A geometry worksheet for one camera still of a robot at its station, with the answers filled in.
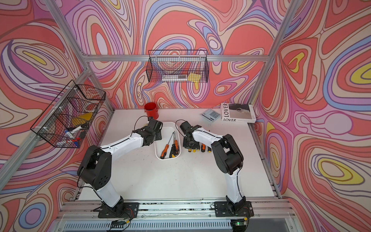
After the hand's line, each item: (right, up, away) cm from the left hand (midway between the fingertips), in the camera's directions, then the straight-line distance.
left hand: (158, 133), depth 94 cm
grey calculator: (+38, +13, +20) cm, 45 cm away
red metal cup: (-8, +17, +14) cm, 23 cm away
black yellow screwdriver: (+34, -11, 0) cm, 36 cm away
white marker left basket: (-41, +2, -22) cm, 46 cm away
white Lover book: (+61, +15, +18) cm, 66 cm away
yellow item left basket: (-33, +9, -23) cm, 42 cm away
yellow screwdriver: (+24, -12, +2) cm, 27 cm away
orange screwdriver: (+12, -7, -1) cm, 14 cm away
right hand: (+21, -11, +2) cm, 24 cm away
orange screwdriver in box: (+4, -13, -3) cm, 13 cm away
